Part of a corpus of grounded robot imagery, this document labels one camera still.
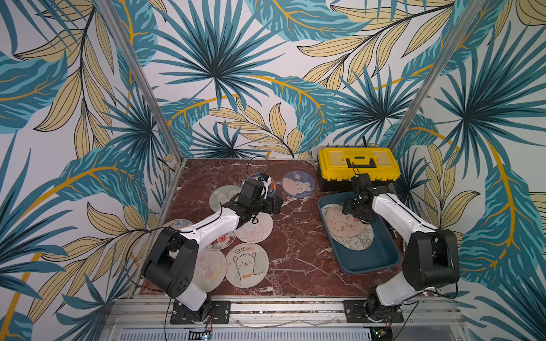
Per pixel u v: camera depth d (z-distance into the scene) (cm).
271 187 107
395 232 55
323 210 100
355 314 73
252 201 68
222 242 90
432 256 45
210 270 82
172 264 44
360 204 66
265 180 78
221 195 105
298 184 110
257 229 93
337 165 96
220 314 74
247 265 84
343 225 93
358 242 90
